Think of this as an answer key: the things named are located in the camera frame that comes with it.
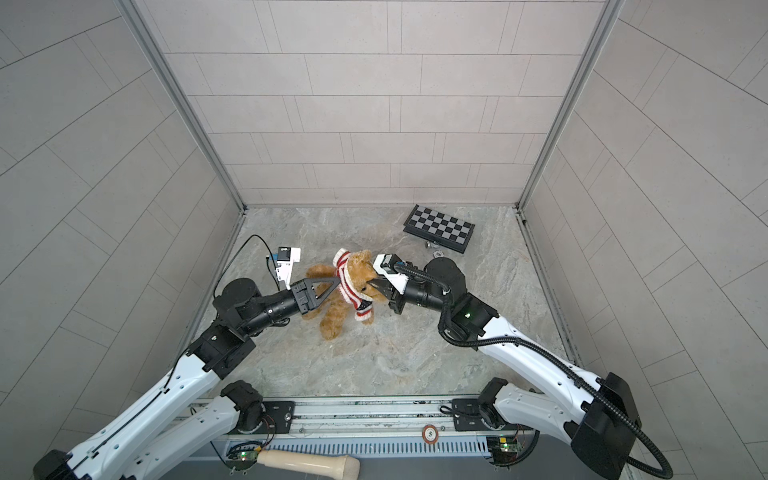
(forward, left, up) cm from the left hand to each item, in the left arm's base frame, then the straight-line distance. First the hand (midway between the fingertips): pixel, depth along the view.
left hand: (343, 287), depth 62 cm
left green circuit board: (-28, +22, -26) cm, 45 cm away
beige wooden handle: (-29, +3, -23) cm, 38 cm away
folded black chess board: (+37, -26, -26) cm, 52 cm away
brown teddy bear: (+2, +3, -15) cm, 16 cm away
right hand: (+2, -5, -2) cm, 6 cm away
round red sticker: (-23, -19, -28) cm, 41 cm away
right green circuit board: (-26, -36, -28) cm, 53 cm away
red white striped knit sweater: (-2, -4, -5) cm, 6 cm away
